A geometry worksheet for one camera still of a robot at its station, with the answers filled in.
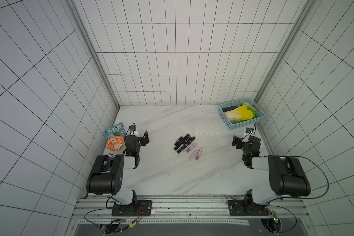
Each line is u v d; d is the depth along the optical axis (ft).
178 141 3.19
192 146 3.11
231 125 3.29
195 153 3.02
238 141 2.78
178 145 3.11
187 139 3.21
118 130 3.30
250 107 3.60
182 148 3.06
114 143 3.12
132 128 2.61
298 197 1.50
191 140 3.20
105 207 2.37
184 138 3.23
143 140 2.78
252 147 2.36
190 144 3.12
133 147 2.34
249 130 2.66
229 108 3.72
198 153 3.02
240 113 3.47
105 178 1.47
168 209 2.44
